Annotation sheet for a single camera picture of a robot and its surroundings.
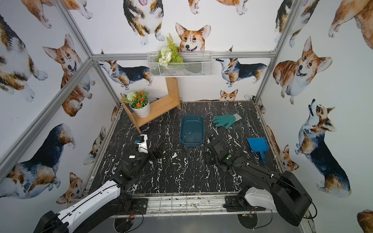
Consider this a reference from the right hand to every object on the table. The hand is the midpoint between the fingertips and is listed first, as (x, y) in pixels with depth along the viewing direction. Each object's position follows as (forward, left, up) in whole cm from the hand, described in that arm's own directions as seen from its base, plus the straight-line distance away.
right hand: (210, 151), depth 86 cm
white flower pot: (+25, +45, +7) cm, 52 cm away
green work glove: (+29, -16, -7) cm, 34 cm away
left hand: (+3, +30, +11) cm, 32 cm away
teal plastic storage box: (+19, +12, -5) cm, 23 cm away
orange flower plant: (+28, +45, +16) cm, 56 cm away
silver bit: (+18, +13, -7) cm, 23 cm away
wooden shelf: (+39, +37, -1) cm, 53 cm away
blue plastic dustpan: (+8, -33, -7) cm, 34 cm away
